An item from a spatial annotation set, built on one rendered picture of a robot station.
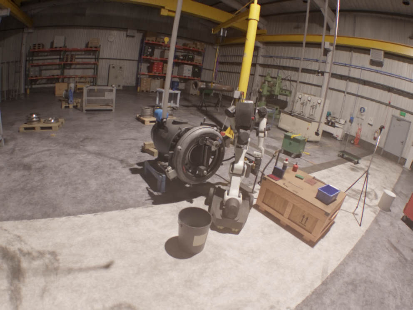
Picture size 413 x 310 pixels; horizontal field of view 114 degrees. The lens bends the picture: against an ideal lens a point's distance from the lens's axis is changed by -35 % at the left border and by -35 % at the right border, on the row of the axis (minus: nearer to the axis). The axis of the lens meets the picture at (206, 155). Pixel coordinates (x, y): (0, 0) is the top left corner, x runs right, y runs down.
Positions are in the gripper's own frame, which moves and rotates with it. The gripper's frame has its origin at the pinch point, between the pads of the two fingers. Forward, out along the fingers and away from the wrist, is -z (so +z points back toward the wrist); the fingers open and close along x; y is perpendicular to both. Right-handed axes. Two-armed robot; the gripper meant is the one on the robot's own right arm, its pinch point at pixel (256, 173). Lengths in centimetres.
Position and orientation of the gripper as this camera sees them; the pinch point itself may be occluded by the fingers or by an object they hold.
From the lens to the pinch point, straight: 257.4
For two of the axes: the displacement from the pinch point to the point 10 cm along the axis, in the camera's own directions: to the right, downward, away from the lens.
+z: 1.2, -9.9, -0.4
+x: 3.8, 0.1, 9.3
